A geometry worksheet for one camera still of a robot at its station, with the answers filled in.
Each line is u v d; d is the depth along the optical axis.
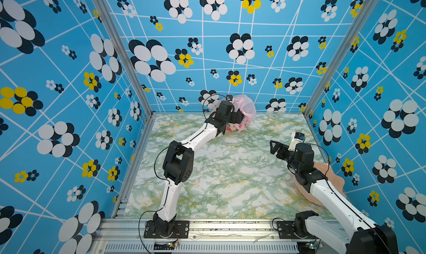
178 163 0.55
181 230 0.73
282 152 0.72
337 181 0.85
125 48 0.87
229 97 0.81
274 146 0.75
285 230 0.72
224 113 0.74
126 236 0.73
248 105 0.99
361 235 0.41
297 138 0.71
